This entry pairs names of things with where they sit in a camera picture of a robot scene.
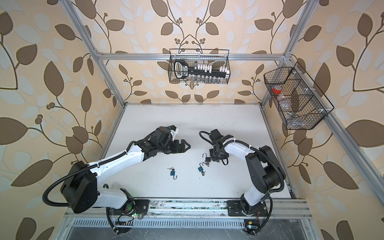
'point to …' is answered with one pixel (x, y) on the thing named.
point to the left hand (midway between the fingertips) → (186, 146)
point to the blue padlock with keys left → (172, 173)
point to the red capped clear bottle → (277, 90)
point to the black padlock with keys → (208, 159)
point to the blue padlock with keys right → (200, 169)
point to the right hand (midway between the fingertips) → (217, 158)
